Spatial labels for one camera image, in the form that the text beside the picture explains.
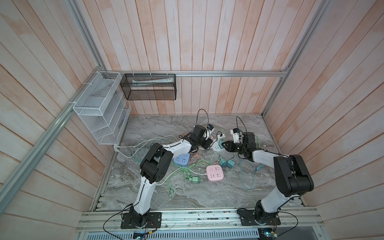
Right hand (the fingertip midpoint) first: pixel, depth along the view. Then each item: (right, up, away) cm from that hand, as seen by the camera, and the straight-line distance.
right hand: (223, 143), depth 96 cm
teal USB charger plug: (+3, -12, -5) cm, 13 cm away
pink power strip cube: (-7, -17, -8) cm, 20 cm away
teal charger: (-2, -11, -5) cm, 13 cm away
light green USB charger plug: (-19, -20, -12) cm, 30 cm away
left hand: (-9, +1, +1) cm, 9 cm away
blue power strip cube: (-27, -10, -3) cm, 29 cm away
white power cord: (-73, -4, +5) cm, 73 cm away
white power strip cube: (-5, -3, +2) cm, 6 cm away
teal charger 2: (-2, 0, 0) cm, 2 cm away
